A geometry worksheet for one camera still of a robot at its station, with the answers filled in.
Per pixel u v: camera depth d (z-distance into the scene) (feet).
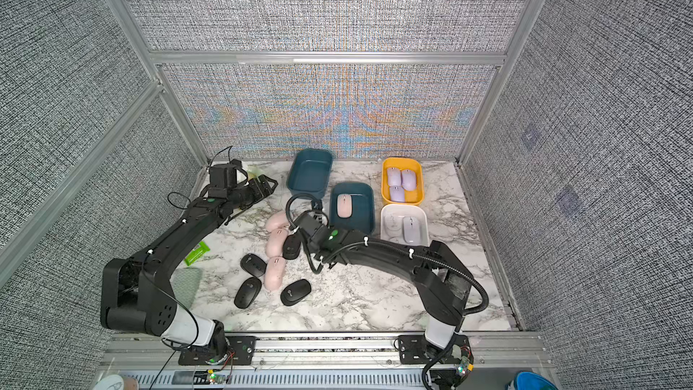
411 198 3.55
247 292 2.69
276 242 3.03
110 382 2.13
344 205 3.38
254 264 2.88
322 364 2.38
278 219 3.25
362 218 3.29
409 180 3.59
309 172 3.84
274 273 2.82
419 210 3.19
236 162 2.60
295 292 2.73
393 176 3.61
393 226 3.17
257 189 2.51
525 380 2.03
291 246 2.99
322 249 1.97
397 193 3.43
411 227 3.17
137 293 1.52
